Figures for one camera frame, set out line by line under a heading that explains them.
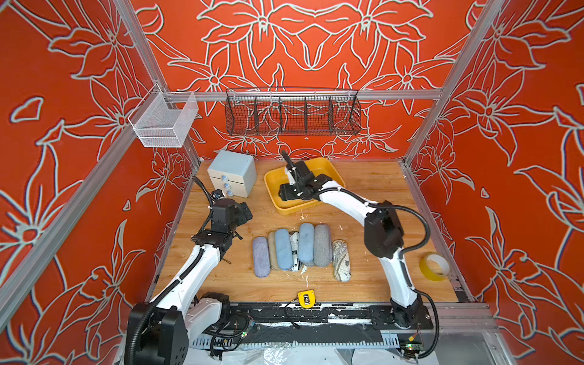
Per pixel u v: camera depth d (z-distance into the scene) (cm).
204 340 70
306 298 76
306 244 83
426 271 80
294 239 88
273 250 85
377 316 72
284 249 83
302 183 72
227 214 65
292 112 98
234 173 95
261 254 85
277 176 110
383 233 55
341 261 82
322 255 81
